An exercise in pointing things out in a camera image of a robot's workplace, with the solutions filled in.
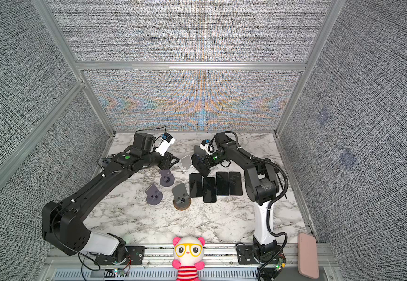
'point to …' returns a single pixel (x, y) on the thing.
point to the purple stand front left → (154, 196)
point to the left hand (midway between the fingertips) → (175, 157)
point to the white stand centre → (186, 165)
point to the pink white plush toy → (188, 253)
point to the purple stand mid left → (167, 178)
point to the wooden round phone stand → (182, 200)
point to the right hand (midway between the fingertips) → (205, 163)
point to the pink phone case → (307, 259)
